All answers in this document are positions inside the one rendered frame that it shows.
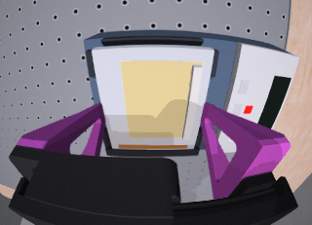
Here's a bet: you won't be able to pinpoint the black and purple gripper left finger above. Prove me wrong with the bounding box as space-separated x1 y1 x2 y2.
17 102 105 156

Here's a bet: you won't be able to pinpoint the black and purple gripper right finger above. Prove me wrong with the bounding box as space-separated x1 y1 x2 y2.
201 102 291 200

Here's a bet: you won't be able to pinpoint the grey perforated base plate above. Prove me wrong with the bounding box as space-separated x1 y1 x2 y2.
0 0 292 203

